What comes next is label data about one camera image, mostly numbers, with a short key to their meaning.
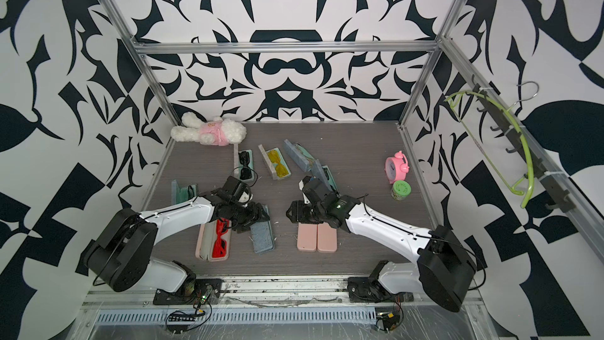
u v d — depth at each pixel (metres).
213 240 0.83
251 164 1.04
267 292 0.76
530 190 0.52
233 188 0.72
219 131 1.05
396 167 0.93
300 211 0.71
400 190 0.92
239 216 0.76
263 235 0.83
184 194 0.95
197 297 0.73
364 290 0.74
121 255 0.43
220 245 0.81
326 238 0.84
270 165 0.96
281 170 1.02
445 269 0.41
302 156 1.03
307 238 0.83
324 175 0.95
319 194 0.63
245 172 1.02
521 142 0.55
